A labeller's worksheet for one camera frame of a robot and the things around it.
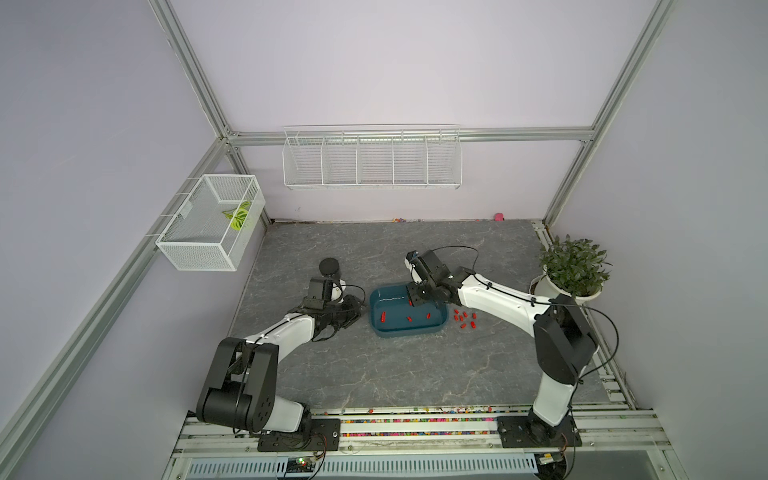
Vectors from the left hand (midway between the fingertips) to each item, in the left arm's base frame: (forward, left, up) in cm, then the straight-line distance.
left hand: (368, 311), depth 88 cm
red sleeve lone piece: (0, -19, -6) cm, 20 cm away
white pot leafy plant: (+3, -58, +13) cm, 60 cm away
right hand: (+5, -13, +3) cm, 15 cm away
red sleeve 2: (-4, -29, -7) cm, 30 cm away
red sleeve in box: (0, -12, -6) cm, 14 cm away
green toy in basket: (+20, +34, +23) cm, 45 cm away
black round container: (+20, +14, -3) cm, 24 cm away
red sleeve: (+1, -28, -7) cm, 29 cm away
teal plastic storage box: (+2, -7, -6) cm, 9 cm away
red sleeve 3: (-4, -32, -6) cm, 33 cm away
